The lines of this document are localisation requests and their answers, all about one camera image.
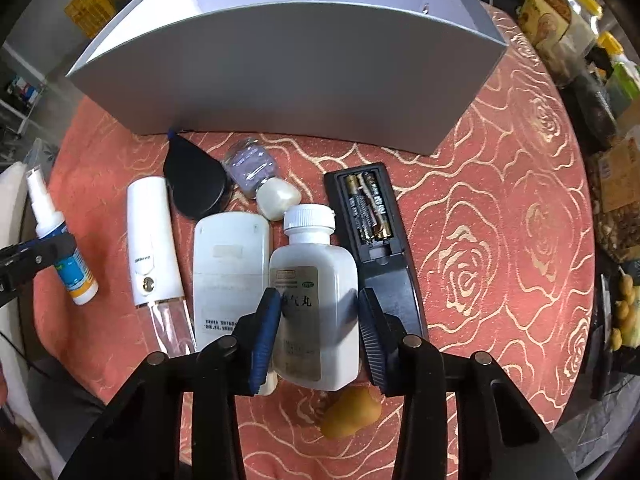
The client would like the white metal shelf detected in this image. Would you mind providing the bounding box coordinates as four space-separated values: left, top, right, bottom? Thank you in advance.
1 42 47 136

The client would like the white blue spray bottle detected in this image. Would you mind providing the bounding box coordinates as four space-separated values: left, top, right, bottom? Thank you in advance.
26 166 99 306

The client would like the yellow plastic crate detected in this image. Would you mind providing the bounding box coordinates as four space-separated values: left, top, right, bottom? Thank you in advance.
64 0 116 39

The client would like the yellow lid snack jar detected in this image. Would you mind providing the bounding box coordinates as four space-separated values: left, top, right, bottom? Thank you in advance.
518 0 603 88

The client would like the black remote control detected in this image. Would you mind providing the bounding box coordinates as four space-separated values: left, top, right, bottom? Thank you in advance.
323 162 428 338

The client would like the red rose pattern tablecloth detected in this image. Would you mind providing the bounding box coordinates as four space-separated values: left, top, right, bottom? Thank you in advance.
31 1 597 480

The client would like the white slim spray device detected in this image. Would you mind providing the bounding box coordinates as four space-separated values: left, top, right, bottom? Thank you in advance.
127 177 195 358

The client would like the grey open storage box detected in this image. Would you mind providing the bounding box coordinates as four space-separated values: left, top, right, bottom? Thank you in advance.
68 0 506 155

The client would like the white medicine bottle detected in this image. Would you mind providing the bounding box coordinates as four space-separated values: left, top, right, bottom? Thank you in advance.
269 204 360 391

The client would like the white remote control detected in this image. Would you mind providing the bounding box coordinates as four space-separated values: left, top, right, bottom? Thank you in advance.
193 211 271 350

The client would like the yellow pear shaped toy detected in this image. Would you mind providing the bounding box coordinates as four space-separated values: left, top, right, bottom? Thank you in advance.
320 386 382 439

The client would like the black teardrop case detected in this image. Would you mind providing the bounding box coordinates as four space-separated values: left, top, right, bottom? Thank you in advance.
163 131 232 221

